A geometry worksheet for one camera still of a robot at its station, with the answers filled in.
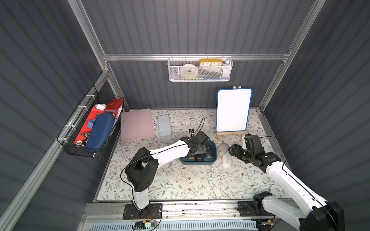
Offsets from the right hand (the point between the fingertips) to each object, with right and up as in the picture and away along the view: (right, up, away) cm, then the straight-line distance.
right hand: (236, 149), depth 82 cm
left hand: (-21, -1, +5) cm, 22 cm away
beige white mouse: (-5, -1, +11) cm, 12 cm away
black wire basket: (-80, +11, -21) cm, 83 cm away
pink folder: (-69, +14, +30) cm, 76 cm away
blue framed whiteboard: (0, +24, +6) cm, 25 cm away
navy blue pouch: (-70, +15, -13) cm, 72 cm away
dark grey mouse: (-14, -3, +10) cm, 17 cm away
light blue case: (-46, +14, +27) cm, 55 cm away
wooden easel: (+8, +9, +14) cm, 18 cm away
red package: (-69, +25, -3) cm, 74 cm away
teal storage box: (-16, -9, +8) cm, 20 cm away
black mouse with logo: (-21, -6, +7) cm, 23 cm away
